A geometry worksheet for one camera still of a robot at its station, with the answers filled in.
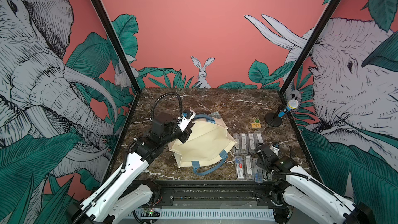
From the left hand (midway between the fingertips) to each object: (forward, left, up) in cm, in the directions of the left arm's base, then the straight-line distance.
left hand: (193, 121), depth 71 cm
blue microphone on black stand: (+17, -52, -27) cm, 60 cm away
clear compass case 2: (+2, -39, -25) cm, 47 cm away
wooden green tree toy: (+16, -43, -27) cm, 53 cm away
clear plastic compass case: (-3, -25, -26) cm, 36 cm away
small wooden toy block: (+12, -41, -27) cm, 50 cm away
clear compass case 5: (-17, -33, -26) cm, 45 cm away
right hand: (-10, -37, -24) cm, 45 cm away
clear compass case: (-1, -29, -25) cm, 39 cm away
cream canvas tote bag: (-2, -7, -24) cm, 25 cm away
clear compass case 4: (-15, -29, -25) cm, 41 cm away
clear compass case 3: (-11, -25, -27) cm, 38 cm away
